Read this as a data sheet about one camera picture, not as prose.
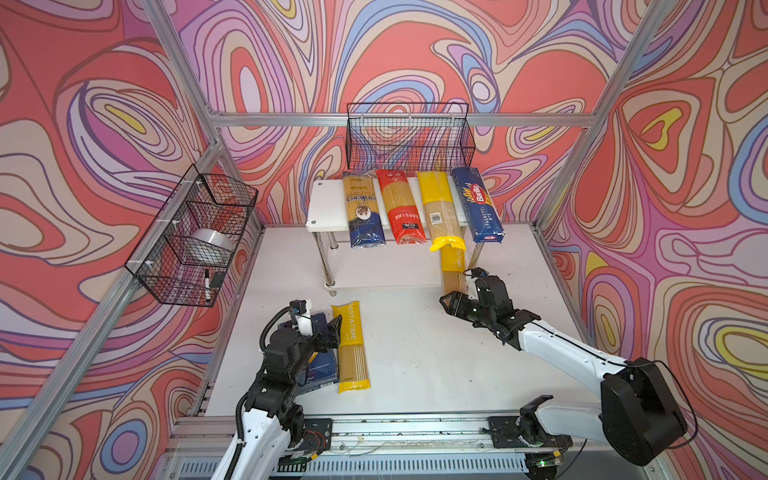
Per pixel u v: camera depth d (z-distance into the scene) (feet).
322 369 2.57
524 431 2.22
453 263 3.15
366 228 2.28
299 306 2.19
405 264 3.19
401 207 2.42
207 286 2.36
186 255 2.36
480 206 2.36
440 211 2.37
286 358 1.92
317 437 2.37
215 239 2.42
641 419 1.36
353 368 2.70
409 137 3.16
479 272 2.55
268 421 1.74
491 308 2.14
